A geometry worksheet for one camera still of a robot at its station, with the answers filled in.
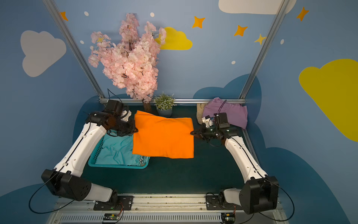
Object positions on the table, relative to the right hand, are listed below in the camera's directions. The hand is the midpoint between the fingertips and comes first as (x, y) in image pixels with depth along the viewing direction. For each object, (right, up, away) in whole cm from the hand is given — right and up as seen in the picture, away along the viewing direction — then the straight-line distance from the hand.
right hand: (194, 131), depth 77 cm
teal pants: (-48, -13, +11) cm, 51 cm away
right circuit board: (+18, -45, -5) cm, 49 cm away
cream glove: (+9, +13, +41) cm, 44 cm away
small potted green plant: (-20, +19, +24) cm, 36 cm away
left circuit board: (-44, -45, -6) cm, 63 cm away
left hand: (-32, +2, 0) cm, 32 cm away
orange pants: (-14, -3, -1) cm, 15 cm away
